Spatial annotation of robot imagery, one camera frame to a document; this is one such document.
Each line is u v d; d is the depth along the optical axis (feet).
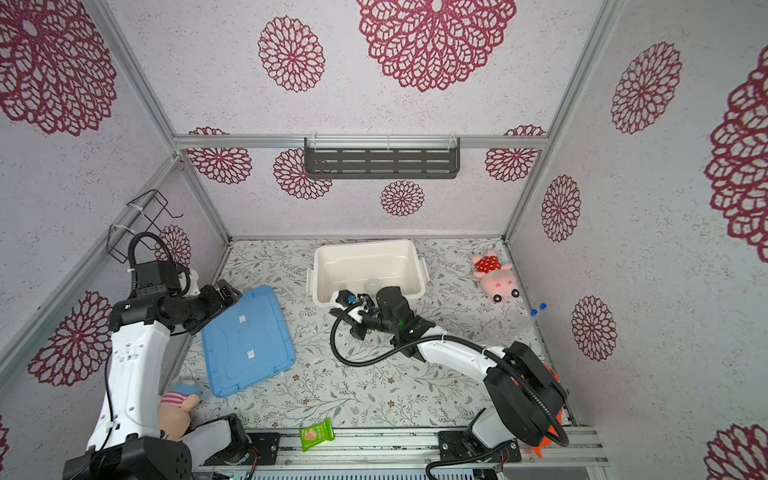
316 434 2.45
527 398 1.40
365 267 3.68
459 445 2.45
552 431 1.25
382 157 2.99
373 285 3.41
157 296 1.75
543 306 2.73
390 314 2.06
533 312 2.67
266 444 2.39
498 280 3.19
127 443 1.23
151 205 2.68
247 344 3.10
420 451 2.50
